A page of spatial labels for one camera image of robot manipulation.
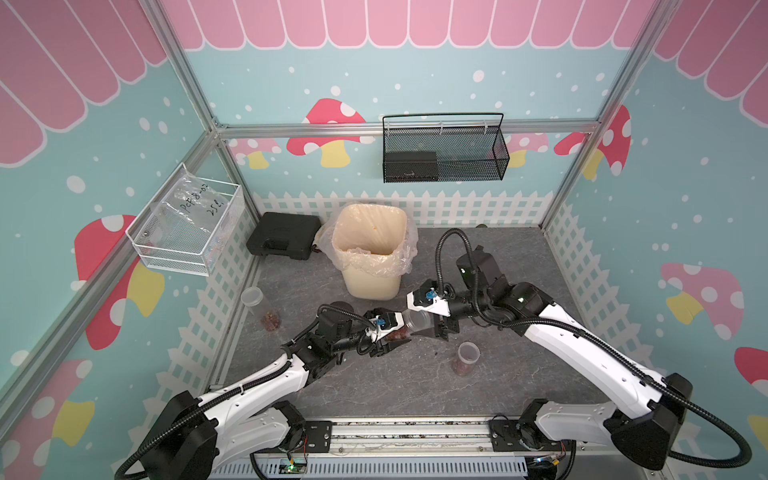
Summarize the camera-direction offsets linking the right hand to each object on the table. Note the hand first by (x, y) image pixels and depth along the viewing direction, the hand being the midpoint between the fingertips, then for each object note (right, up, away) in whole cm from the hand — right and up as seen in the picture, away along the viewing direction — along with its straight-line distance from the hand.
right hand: (415, 309), depth 68 cm
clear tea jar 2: (-3, -7, +5) cm, 9 cm away
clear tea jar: (-44, -7, +25) cm, 52 cm away
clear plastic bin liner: (-12, +18, +30) cm, 37 cm away
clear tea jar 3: (+14, -16, +11) cm, 24 cm away
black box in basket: (+1, +41, +26) cm, 49 cm away
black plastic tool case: (-45, +21, +41) cm, 64 cm away
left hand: (-3, -6, +7) cm, 10 cm away
